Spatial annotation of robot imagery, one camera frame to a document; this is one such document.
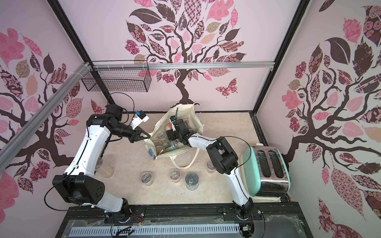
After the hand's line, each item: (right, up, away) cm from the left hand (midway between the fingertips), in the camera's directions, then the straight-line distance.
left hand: (146, 139), depth 74 cm
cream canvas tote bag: (+1, -6, +20) cm, 21 cm away
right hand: (+9, +5, +24) cm, 26 cm away
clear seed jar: (-2, -23, +7) cm, 24 cm away
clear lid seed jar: (+4, 0, +21) cm, 21 cm away
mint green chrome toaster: (+60, -17, -2) cm, 63 cm away
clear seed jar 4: (+34, -18, +9) cm, 40 cm away
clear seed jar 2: (+24, -23, +3) cm, 33 cm away
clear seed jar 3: (+14, -21, +7) cm, 26 cm away
